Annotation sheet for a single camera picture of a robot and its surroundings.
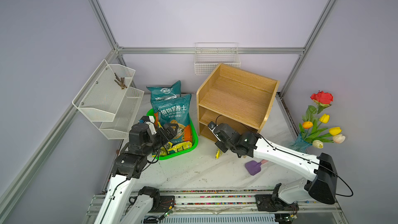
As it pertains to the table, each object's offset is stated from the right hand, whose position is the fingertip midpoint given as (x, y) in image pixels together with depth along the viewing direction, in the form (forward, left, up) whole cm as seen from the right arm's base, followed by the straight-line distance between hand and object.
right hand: (222, 137), depth 80 cm
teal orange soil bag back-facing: (+28, +37, +6) cm, 47 cm away
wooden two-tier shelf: (+14, -6, +16) cm, 22 cm away
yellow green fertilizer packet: (-9, +3, +1) cm, 10 cm away
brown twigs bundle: (+28, +56, +16) cm, 64 cm away
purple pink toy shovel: (-11, -18, -15) cm, 26 cm away
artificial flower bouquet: (-2, -38, +15) cm, 41 cm away
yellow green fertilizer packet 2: (-3, +29, -7) cm, 30 cm away
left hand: (-2, +24, +12) cm, 27 cm away
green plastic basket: (+22, +44, -5) cm, 49 cm away
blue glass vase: (-3, -42, -5) cm, 42 cm away
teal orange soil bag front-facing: (+16, +26, +5) cm, 31 cm away
